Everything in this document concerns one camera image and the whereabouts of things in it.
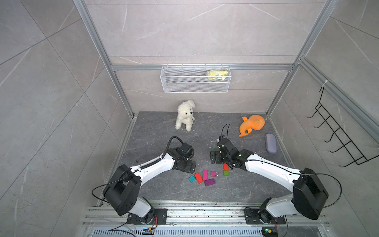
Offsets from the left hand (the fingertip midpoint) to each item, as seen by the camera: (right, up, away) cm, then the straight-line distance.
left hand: (188, 165), depth 86 cm
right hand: (+17, +6, 0) cm, 18 cm away
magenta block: (+10, -6, +2) cm, 12 cm away
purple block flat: (+13, -10, 0) cm, 16 cm away
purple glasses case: (+57, +11, +14) cm, 60 cm away
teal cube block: (+2, -8, -1) cm, 8 cm away
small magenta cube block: (+16, -6, +2) cm, 17 cm away
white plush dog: (-2, +31, +12) cm, 33 cm away
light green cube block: (+23, -5, +2) cm, 24 cm away
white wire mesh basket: (+5, +57, +14) cm, 59 cm away
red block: (+7, -8, 0) cm, 10 cm away
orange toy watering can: (+48, +26, +18) cm, 58 cm away
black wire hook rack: (+70, +14, -25) cm, 76 cm away
